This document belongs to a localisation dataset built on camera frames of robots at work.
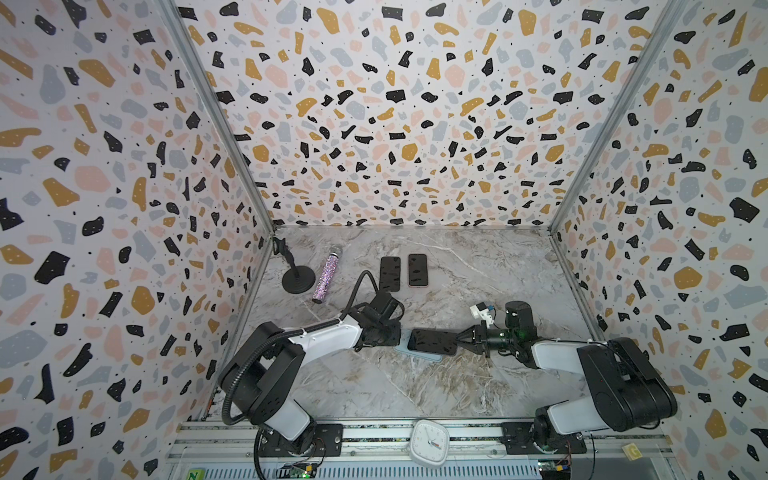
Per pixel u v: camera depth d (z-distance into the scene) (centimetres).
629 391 45
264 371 44
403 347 88
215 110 86
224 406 38
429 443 71
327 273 103
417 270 106
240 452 72
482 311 85
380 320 70
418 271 105
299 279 104
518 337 73
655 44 76
